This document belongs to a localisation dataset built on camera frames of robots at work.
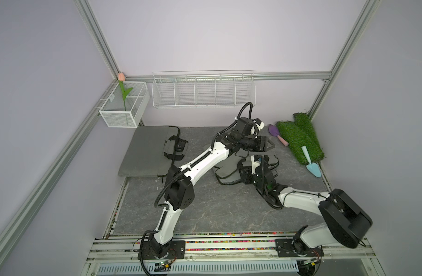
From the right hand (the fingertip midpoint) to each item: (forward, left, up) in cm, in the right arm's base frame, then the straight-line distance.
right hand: (241, 168), depth 89 cm
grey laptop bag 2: (+17, +54, -8) cm, 57 cm away
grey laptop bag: (-2, +7, 0) cm, 7 cm away
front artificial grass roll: (+27, -39, -7) cm, 48 cm away
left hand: (0, -12, +17) cm, 21 cm away
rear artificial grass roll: (+38, -47, -3) cm, 61 cm away
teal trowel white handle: (+5, -44, -9) cm, 45 cm away
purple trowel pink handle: (+37, -27, -10) cm, 47 cm away
